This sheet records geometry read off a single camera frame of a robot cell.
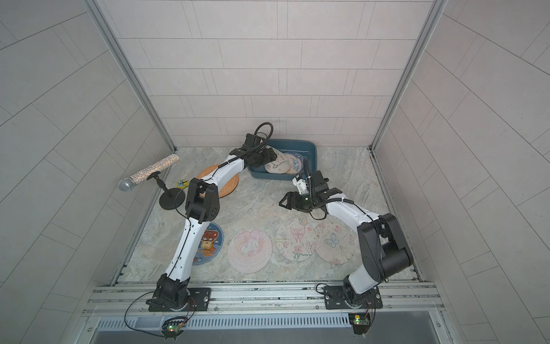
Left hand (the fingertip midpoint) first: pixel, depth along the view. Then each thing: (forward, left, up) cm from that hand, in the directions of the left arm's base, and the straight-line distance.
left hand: (276, 154), depth 106 cm
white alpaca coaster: (-5, -2, -2) cm, 6 cm away
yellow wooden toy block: (-15, +44, -5) cm, 46 cm away
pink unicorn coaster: (-45, +9, -7) cm, 46 cm away
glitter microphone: (-30, +51, +16) cm, 61 cm away
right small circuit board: (-67, -29, -7) cm, 73 cm away
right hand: (-29, -5, +2) cm, 30 cm away
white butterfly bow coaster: (-41, -9, -6) cm, 42 cm away
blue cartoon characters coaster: (-43, +25, -6) cm, 50 cm away
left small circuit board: (-69, +29, -3) cm, 75 cm away
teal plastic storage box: (+7, -16, -2) cm, 17 cm away
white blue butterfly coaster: (-41, -25, -6) cm, 49 cm away
